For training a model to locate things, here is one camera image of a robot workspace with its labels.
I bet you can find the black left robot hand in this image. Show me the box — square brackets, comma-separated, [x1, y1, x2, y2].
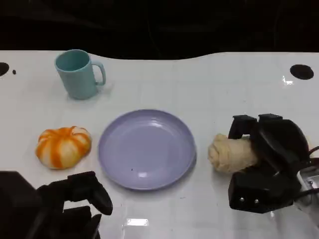
[0, 170, 113, 239]

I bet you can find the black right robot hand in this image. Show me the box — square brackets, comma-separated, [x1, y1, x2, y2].
[228, 114, 312, 214]

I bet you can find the beige towel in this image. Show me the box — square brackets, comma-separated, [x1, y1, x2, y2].
[208, 133, 261, 173]

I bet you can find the orange and white bread roll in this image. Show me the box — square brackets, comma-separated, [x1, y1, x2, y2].
[35, 125, 93, 170]

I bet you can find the lilac plate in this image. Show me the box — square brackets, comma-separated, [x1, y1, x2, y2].
[97, 109, 197, 191]

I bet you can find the pale green mug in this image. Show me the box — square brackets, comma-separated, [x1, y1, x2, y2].
[54, 49, 107, 100]

